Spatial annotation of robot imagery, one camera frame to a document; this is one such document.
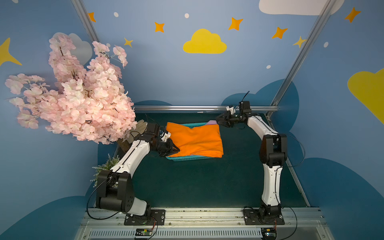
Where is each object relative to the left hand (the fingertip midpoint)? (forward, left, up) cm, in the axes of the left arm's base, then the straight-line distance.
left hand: (179, 149), depth 83 cm
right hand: (+23, -25, +1) cm, 34 cm away
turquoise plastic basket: (-3, -6, -4) cm, 8 cm away
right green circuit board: (-37, -47, -17) cm, 62 cm away
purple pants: (+25, -21, -4) cm, 32 cm away
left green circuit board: (-38, +15, -16) cm, 44 cm away
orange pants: (+9, -14, -5) cm, 18 cm away
